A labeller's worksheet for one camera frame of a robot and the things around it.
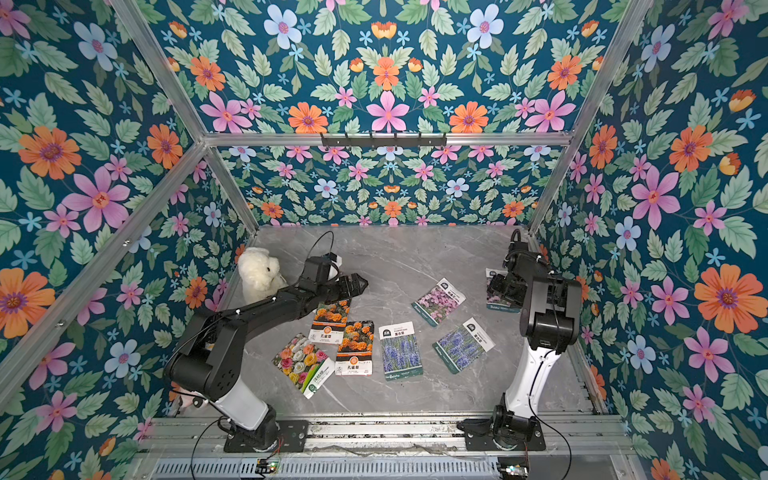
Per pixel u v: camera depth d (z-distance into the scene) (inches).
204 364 18.1
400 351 34.7
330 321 36.9
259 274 33.1
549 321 21.8
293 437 28.9
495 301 38.7
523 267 28.5
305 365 33.8
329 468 27.7
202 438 28.4
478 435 28.8
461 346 35.0
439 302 38.6
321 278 29.5
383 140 36.4
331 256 33.7
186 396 19.2
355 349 34.8
